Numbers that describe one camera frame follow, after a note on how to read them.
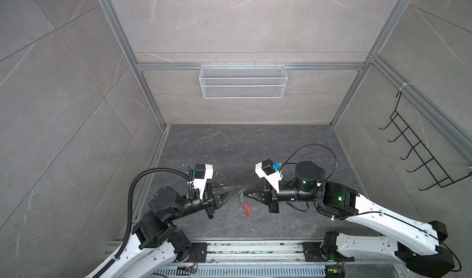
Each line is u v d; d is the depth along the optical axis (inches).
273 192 18.7
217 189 19.4
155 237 17.5
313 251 28.7
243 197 20.9
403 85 27.6
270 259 28.7
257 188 20.1
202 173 17.9
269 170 17.9
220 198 20.7
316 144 43.6
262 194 19.6
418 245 15.2
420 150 26.6
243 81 39.6
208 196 18.6
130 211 17.1
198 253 28.9
